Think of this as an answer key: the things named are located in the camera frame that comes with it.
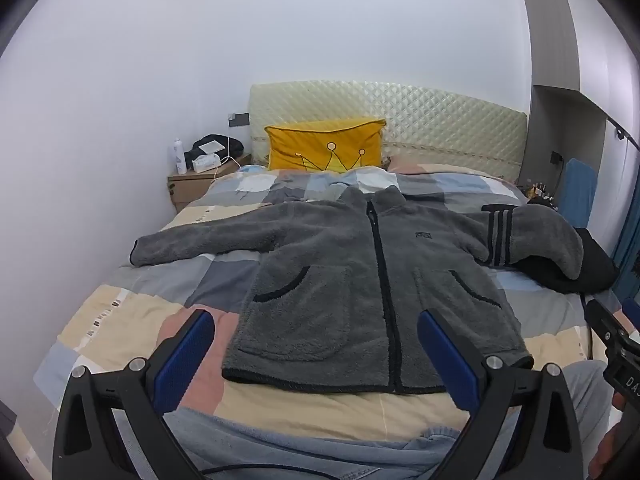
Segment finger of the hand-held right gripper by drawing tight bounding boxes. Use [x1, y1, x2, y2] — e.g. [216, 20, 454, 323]
[585, 300, 632, 348]

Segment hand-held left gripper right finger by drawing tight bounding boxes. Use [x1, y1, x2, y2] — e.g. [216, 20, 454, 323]
[417, 309, 586, 480]

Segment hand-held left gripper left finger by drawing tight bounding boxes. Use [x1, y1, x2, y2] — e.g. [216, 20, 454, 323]
[52, 309, 216, 480]

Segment grey fleece jacket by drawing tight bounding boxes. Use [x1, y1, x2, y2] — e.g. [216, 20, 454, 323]
[130, 185, 585, 395]

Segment person's right hand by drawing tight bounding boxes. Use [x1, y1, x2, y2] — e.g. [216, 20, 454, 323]
[589, 395, 628, 478]

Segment black garment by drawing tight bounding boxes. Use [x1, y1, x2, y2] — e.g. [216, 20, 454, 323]
[515, 227, 621, 295]

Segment patchwork bed duvet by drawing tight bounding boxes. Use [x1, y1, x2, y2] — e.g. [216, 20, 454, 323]
[32, 162, 608, 443]

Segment teal curtain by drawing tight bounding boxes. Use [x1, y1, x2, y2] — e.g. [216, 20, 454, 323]
[612, 200, 640, 311]

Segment cluster of small bottles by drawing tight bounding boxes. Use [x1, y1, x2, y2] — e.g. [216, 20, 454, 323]
[525, 182, 553, 206]

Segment person's grey-blue trousers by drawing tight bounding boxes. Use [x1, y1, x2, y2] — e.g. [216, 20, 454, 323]
[165, 360, 616, 480]

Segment wooden nightstand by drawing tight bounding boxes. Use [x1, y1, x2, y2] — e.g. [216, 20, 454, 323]
[166, 152, 253, 213]

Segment pink pillow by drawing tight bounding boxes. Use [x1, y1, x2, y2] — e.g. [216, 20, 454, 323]
[382, 155, 506, 181]

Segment black bag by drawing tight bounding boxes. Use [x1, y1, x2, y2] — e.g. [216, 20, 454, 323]
[184, 134, 244, 170]

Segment cream quilted headboard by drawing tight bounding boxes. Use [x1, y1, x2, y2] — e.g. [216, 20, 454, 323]
[248, 80, 528, 183]

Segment yellow crown pillow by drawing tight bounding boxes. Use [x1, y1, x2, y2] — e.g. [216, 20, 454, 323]
[264, 117, 388, 173]

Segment grey wardrobe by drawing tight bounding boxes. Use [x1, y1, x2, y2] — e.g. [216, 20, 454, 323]
[515, 0, 640, 196]

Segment white charging cable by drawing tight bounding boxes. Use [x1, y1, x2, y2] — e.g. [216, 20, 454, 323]
[214, 135, 242, 181]

